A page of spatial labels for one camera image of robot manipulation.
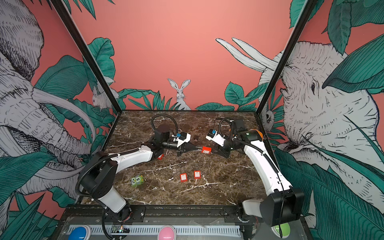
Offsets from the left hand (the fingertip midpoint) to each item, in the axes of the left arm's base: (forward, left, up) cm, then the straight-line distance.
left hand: (197, 146), depth 74 cm
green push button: (-35, -41, -21) cm, 58 cm away
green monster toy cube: (-9, +34, -21) cm, 41 cm away
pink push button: (-34, +15, -19) cm, 42 cm away
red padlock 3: (-7, 0, -21) cm, 22 cm away
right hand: (+1, -8, -1) cm, 9 cm away
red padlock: (-1, -5, -1) cm, 5 cm away
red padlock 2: (-8, +8, -21) cm, 24 cm away
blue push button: (-32, +55, -20) cm, 67 cm away
